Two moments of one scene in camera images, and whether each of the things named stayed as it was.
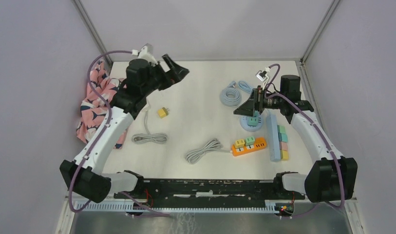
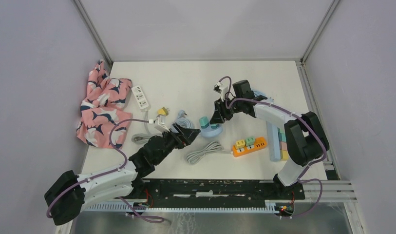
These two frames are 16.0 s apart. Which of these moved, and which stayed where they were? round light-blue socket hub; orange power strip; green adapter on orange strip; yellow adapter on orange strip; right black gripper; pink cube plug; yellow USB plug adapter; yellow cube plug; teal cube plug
Moved: round light-blue socket hub; right black gripper
Stayed: yellow adapter on orange strip; yellow USB plug adapter; orange power strip; teal cube plug; green adapter on orange strip; yellow cube plug; pink cube plug
